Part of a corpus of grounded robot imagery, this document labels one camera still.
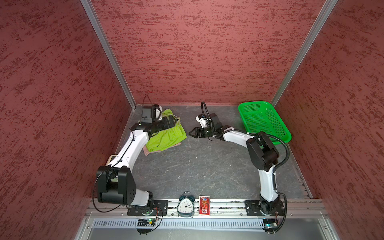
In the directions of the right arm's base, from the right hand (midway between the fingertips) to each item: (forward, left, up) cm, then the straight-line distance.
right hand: (192, 135), depth 94 cm
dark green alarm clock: (-39, +4, -4) cm, 40 cm away
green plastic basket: (+21, -54, -9) cm, 59 cm away
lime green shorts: (+1, +12, -1) cm, 12 cm away
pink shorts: (-8, +29, -5) cm, 31 cm away
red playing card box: (-38, -6, -7) cm, 39 cm away
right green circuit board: (-48, -37, -8) cm, 61 cm away
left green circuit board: (-44, +23, -8) cm, 51 cm away
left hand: (+1, +13, +11) cm, 17 cm away
